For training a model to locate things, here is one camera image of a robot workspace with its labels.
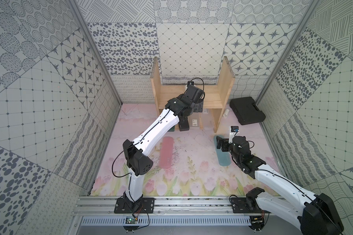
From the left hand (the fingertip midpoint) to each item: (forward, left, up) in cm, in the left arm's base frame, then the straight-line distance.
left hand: (192, 99), depth 78 cm
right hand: (-12, -20, -20) cm, 30 cm away
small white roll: (+16, -27, -28) cm, 42 cm away
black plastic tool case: (+19, -44, -30) cm, 57 cm away
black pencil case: (+1, +5, -24) cm, 25 cm away
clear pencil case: (+8, -13, -25) cm, 29 cm away
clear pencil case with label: (+5, -3, -24) cm, 24 cm away
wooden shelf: (+9, -15, -6) cm, 19 cm away
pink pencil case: (-18, +15, -33) cm, 41 cm away
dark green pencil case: (-1, +12, -26) cm, 29 cm away
